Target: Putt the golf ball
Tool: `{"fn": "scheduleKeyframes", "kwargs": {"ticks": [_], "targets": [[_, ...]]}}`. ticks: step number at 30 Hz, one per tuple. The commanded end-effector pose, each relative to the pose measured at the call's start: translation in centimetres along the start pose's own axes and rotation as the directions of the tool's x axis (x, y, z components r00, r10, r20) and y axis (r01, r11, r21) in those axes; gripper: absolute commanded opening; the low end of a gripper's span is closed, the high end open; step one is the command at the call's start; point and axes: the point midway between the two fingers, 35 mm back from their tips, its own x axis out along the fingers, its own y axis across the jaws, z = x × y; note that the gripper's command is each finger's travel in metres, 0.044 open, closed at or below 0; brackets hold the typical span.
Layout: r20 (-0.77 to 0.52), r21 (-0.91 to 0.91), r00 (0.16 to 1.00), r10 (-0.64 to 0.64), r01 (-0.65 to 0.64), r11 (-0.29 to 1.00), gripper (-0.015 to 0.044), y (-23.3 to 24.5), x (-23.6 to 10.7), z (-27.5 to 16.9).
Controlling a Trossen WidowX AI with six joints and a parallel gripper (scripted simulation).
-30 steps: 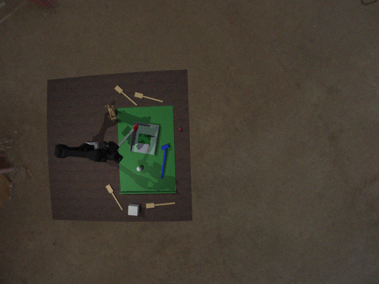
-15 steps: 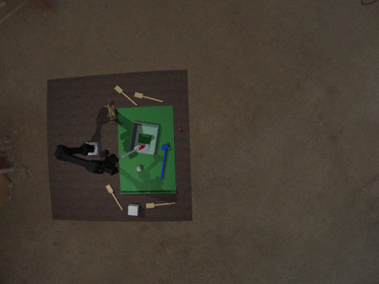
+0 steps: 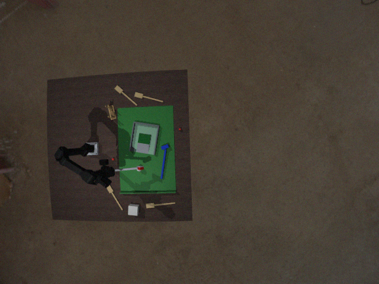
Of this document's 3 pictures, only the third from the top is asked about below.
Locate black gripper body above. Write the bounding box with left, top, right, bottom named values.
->
left=99, top=159, right=108, bottom=176

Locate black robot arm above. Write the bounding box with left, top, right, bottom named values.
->
left=54, top=143, right=115, bottom=188

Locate blue putter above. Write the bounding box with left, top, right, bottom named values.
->
left=160, top=144, right=169, bottom=179

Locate green rectangular mat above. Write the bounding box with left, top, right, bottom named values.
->
left=117, top=105, right=176, bottom=192

